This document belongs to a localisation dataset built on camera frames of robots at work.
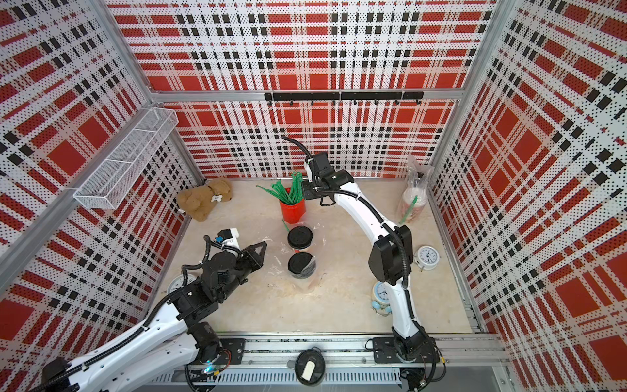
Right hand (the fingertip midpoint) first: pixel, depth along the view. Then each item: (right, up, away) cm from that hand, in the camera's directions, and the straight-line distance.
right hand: (312, 189), depth 89 cm
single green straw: (+38, -8, +5) cm, 39 cm away
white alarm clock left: (-48, -33, -4) cm, 59 cm away
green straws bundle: (-12, +10, +39) cm, 42 cm away
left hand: (-12, -18, -13) cm, 25 cm away
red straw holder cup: (-8, -2, +10) cm, 13 cm away
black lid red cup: (-4, -16, -8) cm, 18 cm away
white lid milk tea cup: (+36, -3, +3) cm, 37 cm away
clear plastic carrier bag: (+39, +5, +2) cm, 40 cm away
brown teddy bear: (-48, -5, +11) cm, 49 cm away
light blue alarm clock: (+24, -37, -8) cm, 45 cm away
